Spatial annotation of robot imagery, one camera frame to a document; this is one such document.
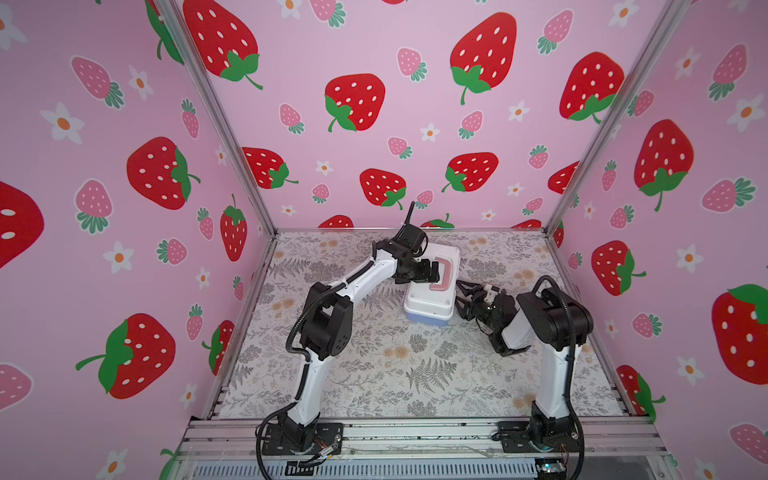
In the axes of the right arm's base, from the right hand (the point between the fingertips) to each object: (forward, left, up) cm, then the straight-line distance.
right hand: (453, 288), depth 95 cm
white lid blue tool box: (-9, +6, +5) cm, 12 cm away
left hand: (0, +7, +4) cm, 8 cm away
